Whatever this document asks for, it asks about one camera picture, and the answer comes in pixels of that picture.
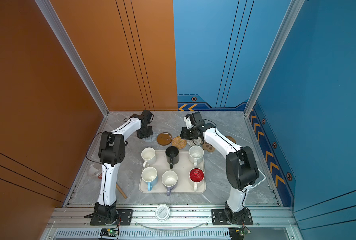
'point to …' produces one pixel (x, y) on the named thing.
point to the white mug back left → (148, 155)
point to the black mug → (172, 153)
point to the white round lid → (162, 212)
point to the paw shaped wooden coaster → (206, 146)
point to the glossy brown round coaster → (164, 138)
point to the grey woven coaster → (151, 138)
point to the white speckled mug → (196, 154)
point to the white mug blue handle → (149, 175)
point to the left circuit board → (108, 232)
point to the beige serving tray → (182, 167)
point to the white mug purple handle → (169, 179)
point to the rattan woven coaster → (178, 142)
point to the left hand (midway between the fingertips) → (148, 134)
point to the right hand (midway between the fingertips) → (180, 134)
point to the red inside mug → (196, 175)
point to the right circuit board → (236, 233)
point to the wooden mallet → (121, 191)
